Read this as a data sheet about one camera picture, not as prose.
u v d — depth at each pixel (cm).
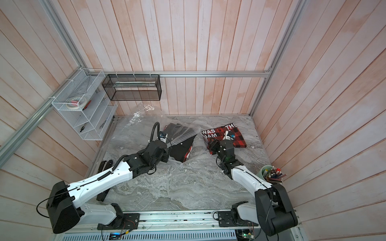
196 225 73
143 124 114
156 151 57
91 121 78
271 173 71
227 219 73
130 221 73
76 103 74
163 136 68
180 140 84
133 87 106
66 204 39
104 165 91
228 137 78
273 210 42
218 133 106
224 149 65
